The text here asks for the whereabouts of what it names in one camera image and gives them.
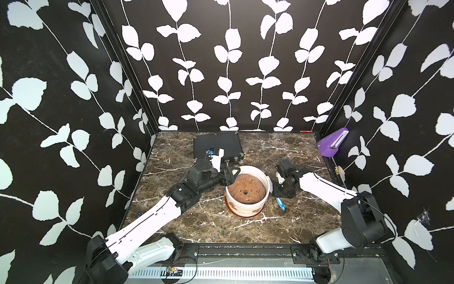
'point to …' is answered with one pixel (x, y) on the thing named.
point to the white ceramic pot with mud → (247, 196)
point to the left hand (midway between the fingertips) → (238, 167)
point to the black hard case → (229, 141)
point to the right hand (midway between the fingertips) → (274, 191)
